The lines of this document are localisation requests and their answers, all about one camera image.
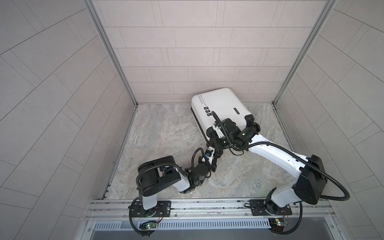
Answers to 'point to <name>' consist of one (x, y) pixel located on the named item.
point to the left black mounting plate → (162, 209)
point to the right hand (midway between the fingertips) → (212, 145)
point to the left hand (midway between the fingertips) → (219, 152)
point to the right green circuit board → (282, 223)
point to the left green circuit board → (148, 225)
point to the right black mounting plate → (258, 208)
